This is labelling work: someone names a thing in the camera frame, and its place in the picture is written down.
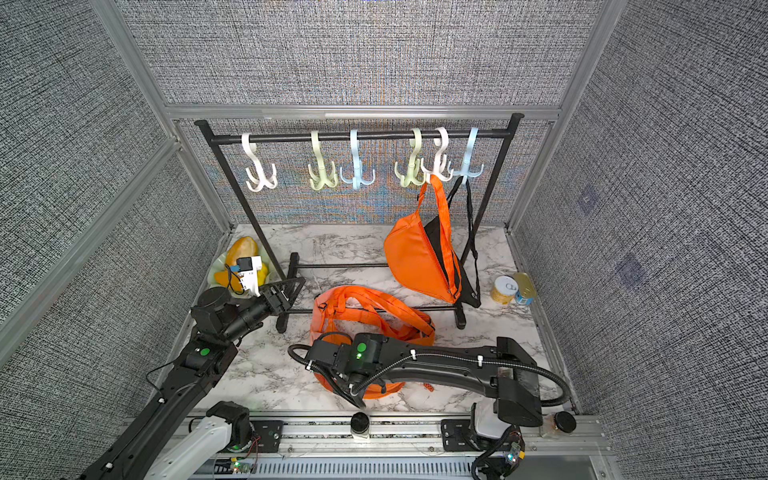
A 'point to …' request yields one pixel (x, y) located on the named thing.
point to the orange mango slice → (222, 277)
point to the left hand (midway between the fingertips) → (304, 279)
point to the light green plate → (221, 264)
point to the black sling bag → (468, 290)
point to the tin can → (504, 289)
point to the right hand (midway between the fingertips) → (349, 371)
